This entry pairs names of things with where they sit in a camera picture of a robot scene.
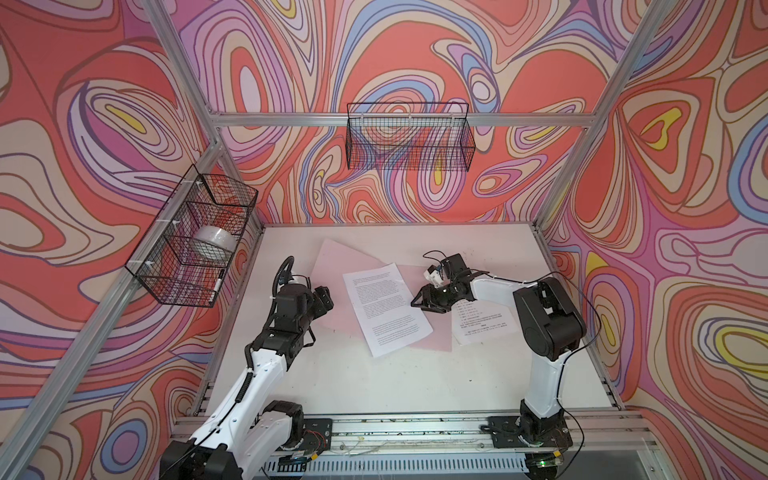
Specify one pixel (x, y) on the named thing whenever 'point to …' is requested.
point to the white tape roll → (217, 236)
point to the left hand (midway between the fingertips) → (320, 291)
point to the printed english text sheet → (382, 301)
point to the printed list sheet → (477, 320)
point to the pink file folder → (331, 263)
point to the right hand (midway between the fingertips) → (419, 310)
